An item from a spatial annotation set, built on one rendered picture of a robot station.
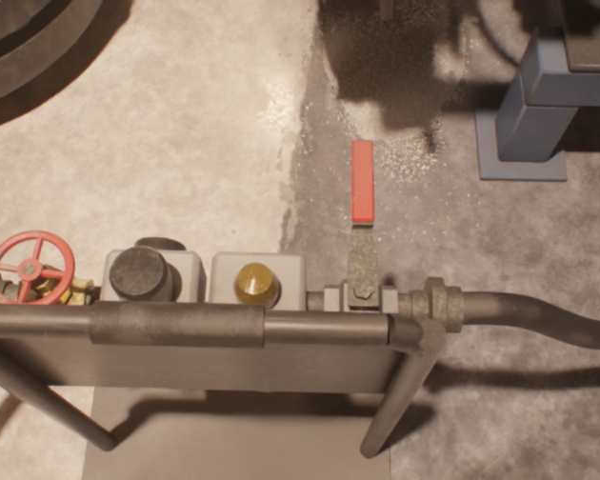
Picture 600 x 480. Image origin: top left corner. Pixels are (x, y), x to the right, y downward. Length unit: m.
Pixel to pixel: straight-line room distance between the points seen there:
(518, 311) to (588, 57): 0.50
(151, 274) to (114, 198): 0.63
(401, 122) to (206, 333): 0.81
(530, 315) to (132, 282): 0.34
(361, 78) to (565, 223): 0.42
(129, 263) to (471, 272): 0.68
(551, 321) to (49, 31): 0.88
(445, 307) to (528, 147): 0.61
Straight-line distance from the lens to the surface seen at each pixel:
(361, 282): 0.63
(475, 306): 0.67
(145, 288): 0.61
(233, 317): 0.52
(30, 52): 1.27
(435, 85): 1.33
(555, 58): 1.09
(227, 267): 0.65
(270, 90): 1.31
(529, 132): 1.19
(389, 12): 1.08
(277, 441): 1.07
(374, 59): 1.34
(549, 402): 1.14
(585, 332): 0.76
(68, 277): 0.63
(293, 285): 0.64
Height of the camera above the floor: 1.06
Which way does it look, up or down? 66 degrees down
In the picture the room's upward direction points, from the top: straight up
